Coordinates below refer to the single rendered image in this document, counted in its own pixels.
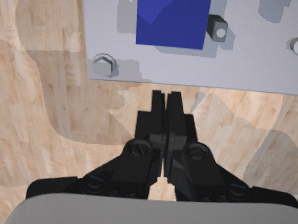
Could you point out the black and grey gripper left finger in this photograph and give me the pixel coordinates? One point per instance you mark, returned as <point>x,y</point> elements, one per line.
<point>126,175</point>

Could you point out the grey fixture plate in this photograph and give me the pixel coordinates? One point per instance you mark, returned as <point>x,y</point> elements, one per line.
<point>256,54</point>

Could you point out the blue flat plate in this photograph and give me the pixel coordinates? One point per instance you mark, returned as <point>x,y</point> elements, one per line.
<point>172,23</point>

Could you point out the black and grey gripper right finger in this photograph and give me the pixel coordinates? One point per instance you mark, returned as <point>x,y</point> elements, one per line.
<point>190,166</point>

